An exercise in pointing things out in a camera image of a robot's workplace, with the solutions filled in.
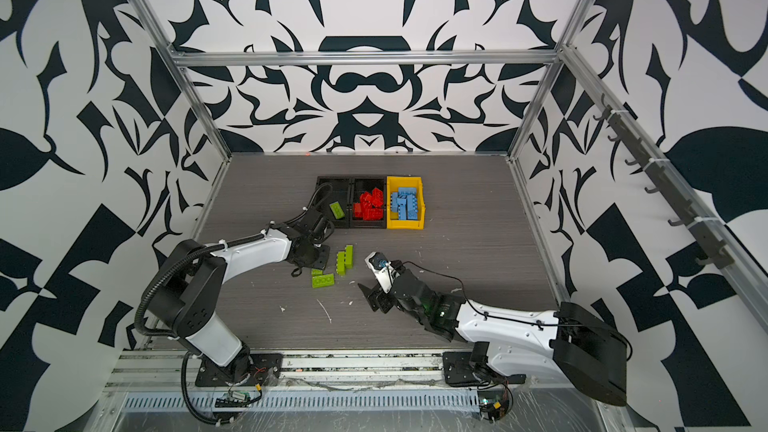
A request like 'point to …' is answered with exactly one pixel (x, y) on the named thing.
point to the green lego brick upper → (337, 210)
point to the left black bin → (343, 199)
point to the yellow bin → (393, 183)
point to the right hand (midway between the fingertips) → (371, 274)
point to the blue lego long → (405, 203)
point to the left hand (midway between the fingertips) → (322, 254)
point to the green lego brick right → (344, 260)
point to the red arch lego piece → (371, 206)
